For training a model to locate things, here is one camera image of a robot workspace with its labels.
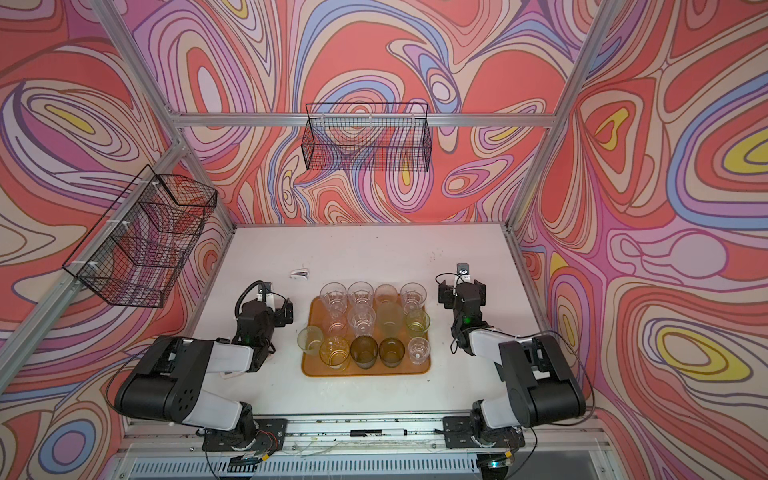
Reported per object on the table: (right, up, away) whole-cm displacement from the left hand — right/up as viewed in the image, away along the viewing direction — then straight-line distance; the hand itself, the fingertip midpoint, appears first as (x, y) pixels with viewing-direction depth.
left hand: (276, 296), depth 93 cm
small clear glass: (+45, -15, -7) cm, 47 cm away
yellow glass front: (+20, -15, -8) cm, 26 cm away
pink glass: (+19, -8, -2) cm, 21 cm away
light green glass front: (+12, -12, -6) cm, 18 cm away
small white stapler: (+4, +6, +11) cm, 13 cm away
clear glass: (+27, 0, 0) cm, 27 cm away
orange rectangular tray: (+14, -19, -8) cm, 25 cm away
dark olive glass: (+29, -13, -11) cm, 34 cm away
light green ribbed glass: (+45, -8, -2) cm, 46 cm away
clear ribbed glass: (+44, 0, +2) cm, 44 cm away
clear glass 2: (+28, -6, -5) cm, 29 cm away
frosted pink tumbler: (+35, +1, -3) cm, 35 cm away
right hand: (+59, +3, 0) cm, 59 cm away
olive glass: (+36, -15, -8) cm, 40 cm away
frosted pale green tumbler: (+36, -6, -7) cm, 37 cm away
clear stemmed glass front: (+18, 0, +1) cm, 18 cm away
